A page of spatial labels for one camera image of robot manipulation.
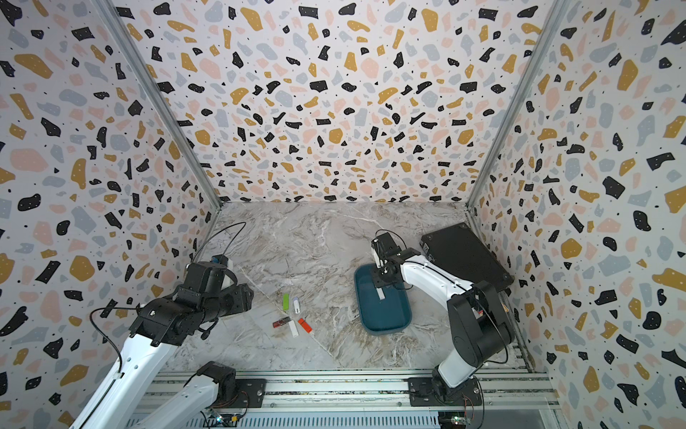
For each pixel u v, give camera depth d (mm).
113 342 409
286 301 923
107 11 688
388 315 898
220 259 639
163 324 444
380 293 931
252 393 732
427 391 733
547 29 739
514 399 742
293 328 857
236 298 630
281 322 872
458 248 1051
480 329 450
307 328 856
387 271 661
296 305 900
